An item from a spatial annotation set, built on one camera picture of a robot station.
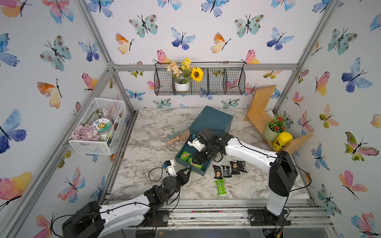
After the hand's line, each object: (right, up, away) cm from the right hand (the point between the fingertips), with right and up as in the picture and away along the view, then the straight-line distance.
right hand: (196, 157), depth 81 cm
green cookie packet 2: (-7, 0, +5) cm, 8 cm away
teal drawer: (+1, -6, -1) cm, 6 cm away
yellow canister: (+48, +10, +3) cm, 49 cm away
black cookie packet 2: (+17, -10, +7) cm, 21 cm away
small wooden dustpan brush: (-10, +10, +25) cm, 29 cm away
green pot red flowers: (+45, +16, +6) cm, 48 cm away
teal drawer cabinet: (+9, +22, +6) cm, 24 cm away
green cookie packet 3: (+2, -5, 0) cm, 5 cm away
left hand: (-2, -5, -2) cm, 6 cm away
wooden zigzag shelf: (+45, +22, +26) cm, 56 cm away
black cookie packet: (+23, -8, +8) cm, 25 cm away
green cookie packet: (+13, -16, +2) cm, 21 cm away
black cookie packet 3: (+13, -9, +8) cm, 17 cm away
